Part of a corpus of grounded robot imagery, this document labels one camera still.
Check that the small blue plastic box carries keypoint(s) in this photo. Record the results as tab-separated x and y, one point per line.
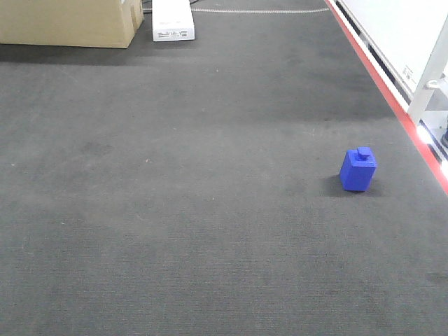
357	173

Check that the long white carton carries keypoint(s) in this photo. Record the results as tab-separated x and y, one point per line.
173	21

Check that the large brown cardboard box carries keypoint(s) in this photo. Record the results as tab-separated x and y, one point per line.
70	21

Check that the whiteboard on white stand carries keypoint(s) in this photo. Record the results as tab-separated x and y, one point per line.
395	31

